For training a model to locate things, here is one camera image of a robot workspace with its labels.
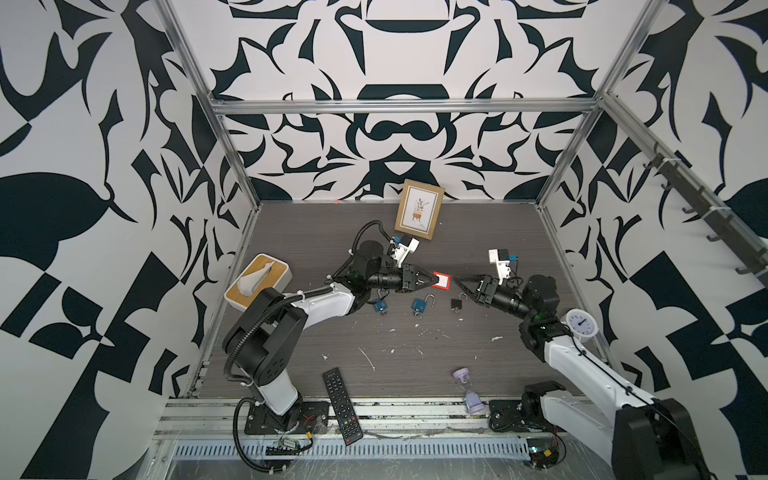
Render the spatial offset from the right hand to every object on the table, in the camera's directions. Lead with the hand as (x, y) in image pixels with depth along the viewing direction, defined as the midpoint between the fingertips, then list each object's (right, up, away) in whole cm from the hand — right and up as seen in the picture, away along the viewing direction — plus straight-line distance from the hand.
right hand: (458, 283), depth 74 cm
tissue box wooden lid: (-55, 0, +19) cm, 58 cm away
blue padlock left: (-19, -10, +19) cm, 29 cm away
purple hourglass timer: (+4, -30, +1) cm, 30 cm away
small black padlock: (+4, -10, +20) cm, 23 cm away
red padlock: (-3, 0, +2) cm, 4 cm away
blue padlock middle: (-7, -10, +20) cm, 24 cm away
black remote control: (-26, -34, -1) cm, 43 cm away
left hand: (-4, +1, +1) cm, 4 cm away
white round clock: (+39, -14, +13) cm, 43 cm away
